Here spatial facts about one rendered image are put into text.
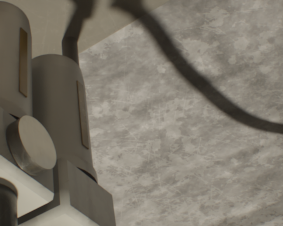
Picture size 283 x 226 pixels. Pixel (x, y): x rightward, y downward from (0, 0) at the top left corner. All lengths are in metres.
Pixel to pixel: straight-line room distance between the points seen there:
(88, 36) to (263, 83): 0.34
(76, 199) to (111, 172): 0.70
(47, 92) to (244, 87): 0.55
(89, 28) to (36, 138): 0.48
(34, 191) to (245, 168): 0.85
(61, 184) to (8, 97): 0.09
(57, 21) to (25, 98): 0.41
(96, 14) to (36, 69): 0.30
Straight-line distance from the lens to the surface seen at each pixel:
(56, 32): 0.97
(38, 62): 0.68
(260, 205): 1.44
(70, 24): 0.96
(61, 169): 0.55
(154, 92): 1.09
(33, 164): 0.49
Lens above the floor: 0.76
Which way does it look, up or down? 43 degrees down
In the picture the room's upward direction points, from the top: 170 degrees clockwise
